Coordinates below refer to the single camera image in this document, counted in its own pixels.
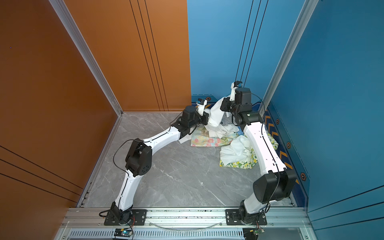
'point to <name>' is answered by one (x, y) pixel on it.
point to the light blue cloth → (240, 132)
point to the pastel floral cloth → (200, 137)
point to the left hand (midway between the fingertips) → (212, 110)
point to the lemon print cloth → (252, 159)
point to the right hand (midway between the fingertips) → (222, 99)
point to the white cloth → (219, 124)
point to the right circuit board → (252, 233)
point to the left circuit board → (123, 232)
